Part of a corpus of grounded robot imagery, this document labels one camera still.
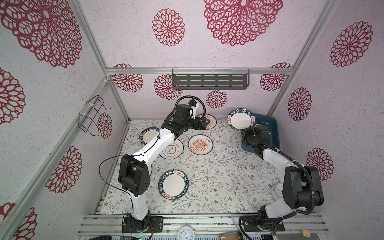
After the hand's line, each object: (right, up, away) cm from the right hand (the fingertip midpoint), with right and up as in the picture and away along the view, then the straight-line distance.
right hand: (241, 125), depth 90 cm
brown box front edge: (-13, -52, -23) cm, 58 cm away
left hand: (-24, +1, -6) cm, 25 cm away
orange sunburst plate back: (-13, +4, +29) cm, 32 cm away
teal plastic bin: (+33, +3, +27) cm, 43 cm away
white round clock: (-33, -51, -21) cm, 64 cm away
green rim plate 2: (-41, -34, -4) cm, 54 cm away
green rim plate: (+2, +4, +7) cm, 8 cm away
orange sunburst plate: (-24, -13, +14) cm, 30 cm away
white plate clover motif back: (-42, -17, +10) cm, 46 cm away
